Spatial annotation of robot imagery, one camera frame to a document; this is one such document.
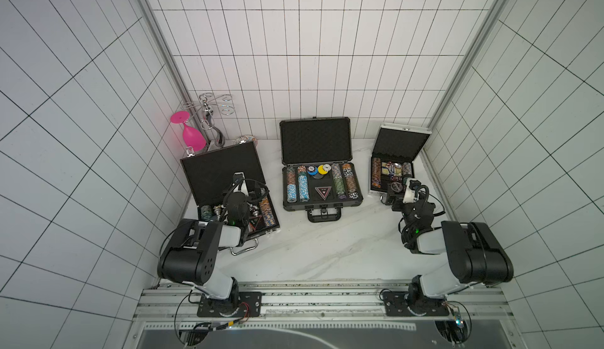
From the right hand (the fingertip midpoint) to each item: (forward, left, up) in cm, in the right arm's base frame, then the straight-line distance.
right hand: (404, 184), depth 91 cm
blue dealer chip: (+8, +37, -4) cm, 38 cm away
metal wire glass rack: (+19, +83, +13) cm, 86 cm away
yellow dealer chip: (+8, +33, -4) cm, 34 cm away
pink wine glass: (+12, +88, +9) cm, 90 cm away
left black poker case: (-2, +78, +4) cm, 78 cm away
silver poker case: (+18, 0, -5) cm, 18 cm away
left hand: (-3, +65, -1) cm, 65 cm away
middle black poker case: (+7, +35, -5) cm, 36 cm away
